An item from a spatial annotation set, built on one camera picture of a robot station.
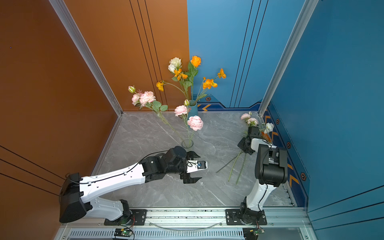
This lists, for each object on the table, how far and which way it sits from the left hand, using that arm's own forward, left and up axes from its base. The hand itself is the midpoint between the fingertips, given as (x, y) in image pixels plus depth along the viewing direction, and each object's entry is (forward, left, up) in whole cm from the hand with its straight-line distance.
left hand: (200, 164), depth 72 cm
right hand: (+22, -28, -18) cm, 40 cm away
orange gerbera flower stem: (+27, -42, -13) cm, 52 cm away
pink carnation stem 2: (+42, -39, -16) cm, 59 cm away
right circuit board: (-26, -25, -19) cm, 41 cm away
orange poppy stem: (+50, +26, +9) cm, 57 cm away
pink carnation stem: (+15, +3, +14) cm, 20 cm away
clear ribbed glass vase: (+13, +7, -1) cm, 15 cm away
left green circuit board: (-26, +38, -21) cm, 50 cm away
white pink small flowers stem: (+32, -47, -10) cm, 58 cm away
